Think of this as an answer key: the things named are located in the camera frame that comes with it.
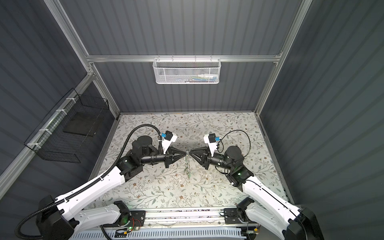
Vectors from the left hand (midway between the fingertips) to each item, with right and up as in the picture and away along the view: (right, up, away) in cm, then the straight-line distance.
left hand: (186, 154), depth 67 cm
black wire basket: (-60, +9, +5) cm, 61 cm away
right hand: (+3, 0, -1) cm, 3 cm away
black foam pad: (-53, +14, +9) cm, 55 cm away
